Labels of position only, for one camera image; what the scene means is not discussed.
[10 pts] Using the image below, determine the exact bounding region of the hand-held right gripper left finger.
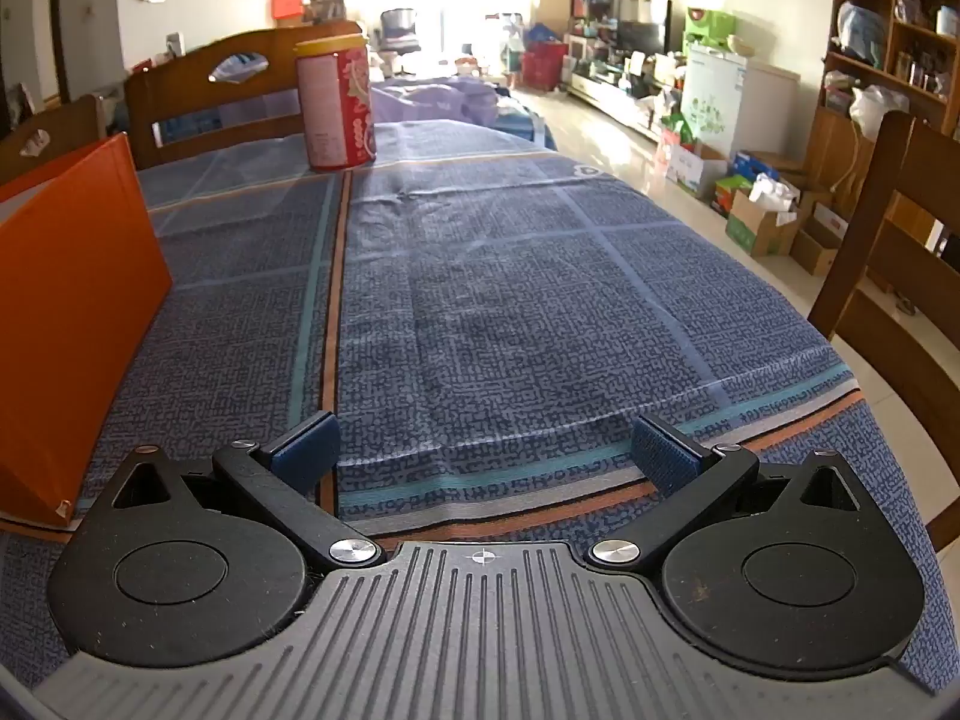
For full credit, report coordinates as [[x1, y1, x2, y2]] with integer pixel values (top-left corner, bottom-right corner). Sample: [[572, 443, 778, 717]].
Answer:
[[111, 411, 380, 569]]

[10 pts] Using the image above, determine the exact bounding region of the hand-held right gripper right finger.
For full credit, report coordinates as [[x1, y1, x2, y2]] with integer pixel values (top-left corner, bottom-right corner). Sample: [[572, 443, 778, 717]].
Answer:
[[586, 414, 862, 569]]

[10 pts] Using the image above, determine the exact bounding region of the orange cardboard box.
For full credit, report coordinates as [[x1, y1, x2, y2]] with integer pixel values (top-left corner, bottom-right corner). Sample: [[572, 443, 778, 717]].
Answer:
[[0, 133, 175, 530]]

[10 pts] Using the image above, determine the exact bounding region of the green and brown cardboard box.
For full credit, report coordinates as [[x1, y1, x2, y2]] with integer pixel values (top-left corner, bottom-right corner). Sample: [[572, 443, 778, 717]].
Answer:
[[726, 187, 803, 257]]

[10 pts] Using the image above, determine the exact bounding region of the white cardboard box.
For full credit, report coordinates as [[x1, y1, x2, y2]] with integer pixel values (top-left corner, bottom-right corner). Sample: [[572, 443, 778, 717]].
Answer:
[[666, 141, 728, 200]]

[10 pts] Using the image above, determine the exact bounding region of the dark wooden chair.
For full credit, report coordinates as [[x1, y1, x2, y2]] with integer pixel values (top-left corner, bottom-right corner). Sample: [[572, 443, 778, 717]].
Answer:
[[808, 111, 960, 552]]

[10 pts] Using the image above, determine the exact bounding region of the red canister with yellow lid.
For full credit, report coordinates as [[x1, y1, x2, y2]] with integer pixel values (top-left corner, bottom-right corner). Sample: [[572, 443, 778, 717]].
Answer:
[[292, 34, 377, 173]]

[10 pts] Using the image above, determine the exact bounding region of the white chest freezer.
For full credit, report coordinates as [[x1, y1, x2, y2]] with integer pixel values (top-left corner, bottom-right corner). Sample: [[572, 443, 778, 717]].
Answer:
[[681, 45, 802, 162]]

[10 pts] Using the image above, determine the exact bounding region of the white television cabinet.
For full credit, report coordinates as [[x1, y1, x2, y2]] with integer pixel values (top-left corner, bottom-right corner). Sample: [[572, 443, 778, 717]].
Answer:
[[566, 52, 687, 140]]

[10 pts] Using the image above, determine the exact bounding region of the wooden chair with cutout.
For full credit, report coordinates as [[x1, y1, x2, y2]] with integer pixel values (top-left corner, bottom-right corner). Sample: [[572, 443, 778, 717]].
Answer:
[[0, 94, 106, 187], [124, 21, 368, 170]]

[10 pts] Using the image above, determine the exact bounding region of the purple bedding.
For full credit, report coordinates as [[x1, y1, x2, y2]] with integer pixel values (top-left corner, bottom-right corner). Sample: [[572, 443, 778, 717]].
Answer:
[[371, 75, 518, 128]]

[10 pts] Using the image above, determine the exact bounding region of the white plastic bag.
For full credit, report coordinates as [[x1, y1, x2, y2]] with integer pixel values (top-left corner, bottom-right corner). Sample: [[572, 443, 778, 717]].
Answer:
[[850, 84, 910, 140]]

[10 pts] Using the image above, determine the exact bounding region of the red plastic basket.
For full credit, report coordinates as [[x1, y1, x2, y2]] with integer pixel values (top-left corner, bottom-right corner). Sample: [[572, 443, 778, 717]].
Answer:
[[521, 43, 567, 91]]

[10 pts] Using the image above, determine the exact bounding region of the black television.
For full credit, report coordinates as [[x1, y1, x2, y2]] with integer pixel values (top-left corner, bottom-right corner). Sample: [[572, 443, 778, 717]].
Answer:
[[616, 0, 672, 55]]

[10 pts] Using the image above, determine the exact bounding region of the green carton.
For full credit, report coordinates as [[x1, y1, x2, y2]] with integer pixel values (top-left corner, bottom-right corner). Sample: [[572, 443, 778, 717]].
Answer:
[[684, 7, 737, 53]]

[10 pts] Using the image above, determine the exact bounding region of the grey office chair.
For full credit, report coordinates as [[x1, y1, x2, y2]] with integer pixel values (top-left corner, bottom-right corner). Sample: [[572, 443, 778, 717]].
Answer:
[[379, 7, 421, 57]]

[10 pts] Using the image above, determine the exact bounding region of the wooden bookshelf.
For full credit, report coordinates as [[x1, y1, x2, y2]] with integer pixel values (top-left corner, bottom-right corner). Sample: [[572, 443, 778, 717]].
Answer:
[[817, 0, 960, 137]]

